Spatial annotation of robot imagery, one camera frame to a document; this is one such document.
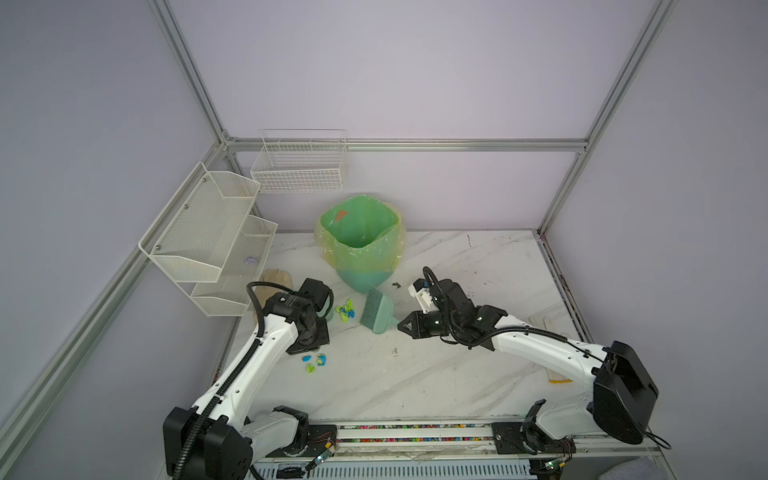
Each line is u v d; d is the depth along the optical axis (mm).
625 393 416
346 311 972
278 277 1052
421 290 730
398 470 704
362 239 1073
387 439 748
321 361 860
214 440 371
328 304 661
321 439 734
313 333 638
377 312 839
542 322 954
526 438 656
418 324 686
